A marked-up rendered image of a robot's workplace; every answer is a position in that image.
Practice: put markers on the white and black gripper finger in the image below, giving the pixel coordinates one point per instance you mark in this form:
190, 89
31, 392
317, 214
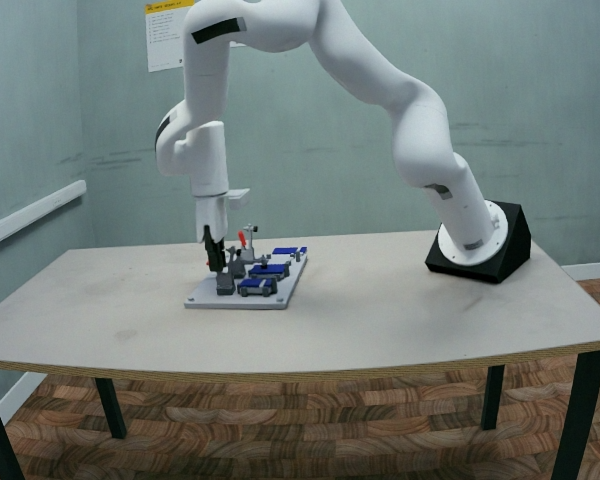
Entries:
222, 247
214, 256

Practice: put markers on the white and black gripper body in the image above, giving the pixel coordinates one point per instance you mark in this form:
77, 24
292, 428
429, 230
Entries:
210, 211

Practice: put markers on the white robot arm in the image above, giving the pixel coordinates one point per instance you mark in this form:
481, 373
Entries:
421, 144

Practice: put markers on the blue plate with white stripe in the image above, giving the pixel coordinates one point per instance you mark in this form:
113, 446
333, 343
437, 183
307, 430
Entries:
285, 251

